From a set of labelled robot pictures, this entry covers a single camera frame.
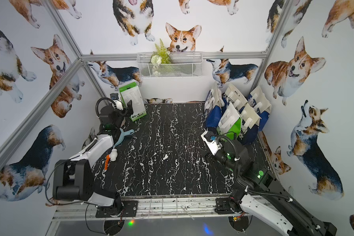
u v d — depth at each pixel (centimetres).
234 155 44
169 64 86
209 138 52
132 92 95
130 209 73
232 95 98
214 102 93
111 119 65
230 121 82
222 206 73
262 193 43
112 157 88
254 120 80
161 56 82
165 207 75
